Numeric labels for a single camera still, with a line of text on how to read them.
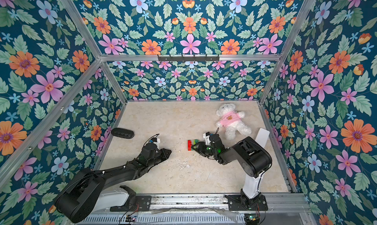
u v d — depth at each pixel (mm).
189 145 926
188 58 930
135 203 707
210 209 727
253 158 507
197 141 937
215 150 752
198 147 845
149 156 692
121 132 966
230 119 983
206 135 898
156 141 831
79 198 419
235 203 732
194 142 923
